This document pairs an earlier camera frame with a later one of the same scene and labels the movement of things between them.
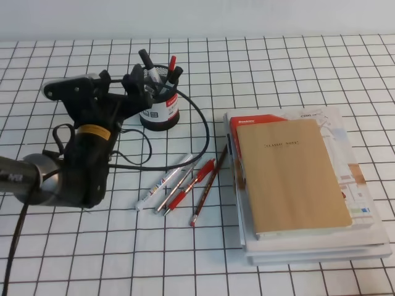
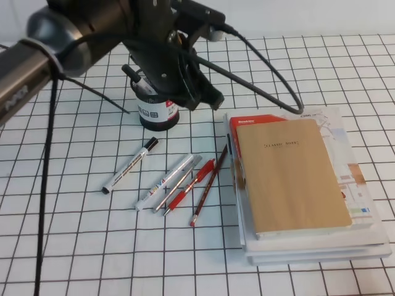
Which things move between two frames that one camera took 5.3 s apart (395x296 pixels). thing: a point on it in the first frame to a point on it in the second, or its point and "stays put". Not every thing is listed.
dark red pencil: x=207 y=189 stays put
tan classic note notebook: x=290 y=182 stays put
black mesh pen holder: x=163 y=113 stays put
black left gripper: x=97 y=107 to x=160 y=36
